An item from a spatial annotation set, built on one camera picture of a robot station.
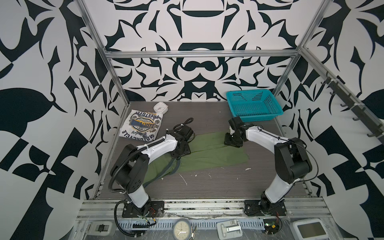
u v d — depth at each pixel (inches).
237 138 31.0
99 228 25.9
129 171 17.8
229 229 26.5
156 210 29.1
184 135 28.2
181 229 26.0
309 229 35.4
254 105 46.8
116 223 27.0
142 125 40.6
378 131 19.8
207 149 37.0
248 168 34.7
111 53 36.1
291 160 18.9
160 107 43.9
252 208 29.2
